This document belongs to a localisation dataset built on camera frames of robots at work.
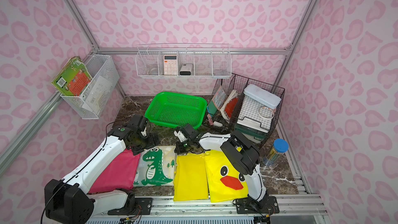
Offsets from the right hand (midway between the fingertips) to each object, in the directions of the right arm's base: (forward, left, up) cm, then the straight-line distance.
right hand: (174, 151), depth 88 cm
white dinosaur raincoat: (-9, +8, +1) cm, 12 cm away
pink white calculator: (+42, +3, +29) cm, 51 cm away
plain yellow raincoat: (-13, -10, -2) cm, 17 cm away
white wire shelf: (+49, -4, +27) cm, 56 cm away
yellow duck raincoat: (-15, -29, -2) cm, 32 cm away
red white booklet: (+29, -33, +6) cm, 44 cm away
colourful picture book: (+35, -25, +4) cm, 43 cm away
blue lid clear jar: (-4, -53, +16) cm, 55 cm away
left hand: (+1, +9, +10) cm, 13 cm away
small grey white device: (+38, -6, +28) cm, 48 cm away
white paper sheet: (+17, +39, +25) cm, 49 cm away
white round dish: (+39, +14, +26) cm, 49 cm away
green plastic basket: (+32, +5, -2) cm, 33 cm away
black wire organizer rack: (+21, -26, 0) cm, 33 cm away
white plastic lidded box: (+18, -47, +16) cm, 53 cm away
